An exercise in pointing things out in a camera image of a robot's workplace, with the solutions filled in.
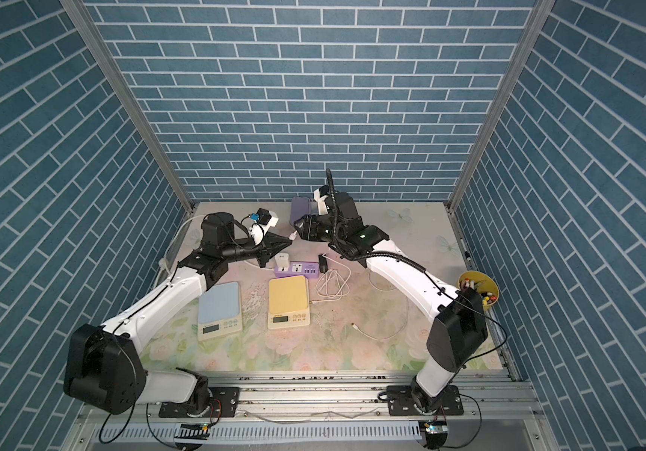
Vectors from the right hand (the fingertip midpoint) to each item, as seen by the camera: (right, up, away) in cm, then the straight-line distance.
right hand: (301, 225), depth 77 cm
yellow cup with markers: (+53, -17, +5) cm, 56 cm away
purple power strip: (0, -15, +20) cm, 25 cm away
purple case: (-7, +9, +42) cm, 44 cm away
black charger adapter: (+5, -13, +22) cm, 26 cm away
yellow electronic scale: (-6, -25, +13) cm, 29 cm away
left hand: (-2, -5, 0) cm, 5 cm away
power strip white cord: (-58, -1, +39) cm, 70 cm away
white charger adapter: (-8, -11, +15) cm, 20 cm away
